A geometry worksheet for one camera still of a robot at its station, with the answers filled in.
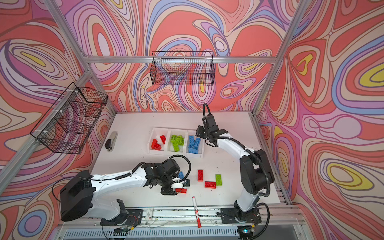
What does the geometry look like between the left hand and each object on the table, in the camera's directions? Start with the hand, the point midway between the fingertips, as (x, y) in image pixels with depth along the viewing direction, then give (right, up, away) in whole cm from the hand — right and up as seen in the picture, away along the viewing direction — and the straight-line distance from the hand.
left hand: (180, 185), depth 80 cm
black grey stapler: (-48, +22, +18) cm, 56 cm away
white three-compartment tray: (-9, +18, +14) cm, 24 cm away
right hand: (+12, +27, +12) cm, 32 cm away
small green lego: (-1, +23, +20) cm, 30 cm away
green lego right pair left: (+22, +1, +6) cm, 23 cm away
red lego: (-18, +20, +16) cm, 31 cm away
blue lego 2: (+6, +23, +18) cm, 30 cm away
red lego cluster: (+12, +3, +6) cm, 14 cm away
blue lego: (+10, +22, +16) cm, 29 cm away
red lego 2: (+17, -1, +4) cm, 17 cm away
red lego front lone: (+2, -3, 0) cm, 3 cm away
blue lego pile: (+7, +16, +14) cm, 23 cm away
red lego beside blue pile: (-14, +24, +21) cm, 35 cm away
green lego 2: (-4, +18, +19) cm, 26 cm away
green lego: (-5, +23, +19) cm, 30 cm away
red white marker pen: (+10, -13, -7) cm, 18 cm away
